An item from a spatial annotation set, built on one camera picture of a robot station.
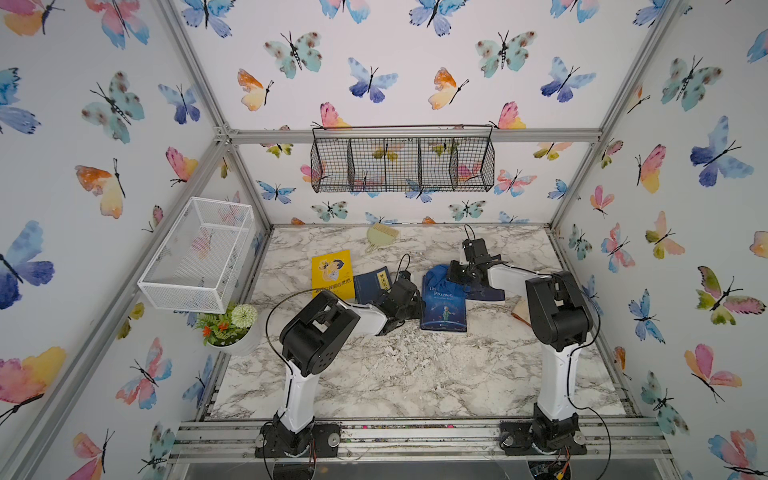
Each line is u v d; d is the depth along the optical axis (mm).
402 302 782
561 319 553
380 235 1183
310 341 523
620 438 755
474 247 842
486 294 1005
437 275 1003
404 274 898
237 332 785
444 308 964
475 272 790
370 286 1019
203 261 880
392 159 986
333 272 1046
